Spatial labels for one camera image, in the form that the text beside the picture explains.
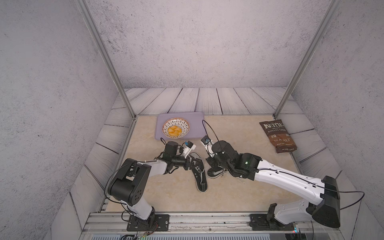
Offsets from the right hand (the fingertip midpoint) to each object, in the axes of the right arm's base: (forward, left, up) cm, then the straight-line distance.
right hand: (208, 150), depth 73 cm
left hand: (0, +4, -14) cm, 15 cm away
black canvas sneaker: (-2, +5, -19) cm, 20 cm away
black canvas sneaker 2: (-3, -3, -18) cm, 19 cm away
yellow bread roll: (+29, +22, -20) cm, 41 cm away
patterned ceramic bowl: (+39, +21, -20) cm, 48 cm away
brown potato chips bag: (+27, -52, -23) cm, 63 cm away
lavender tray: (+43, +9, -22) cm, 49 cm away
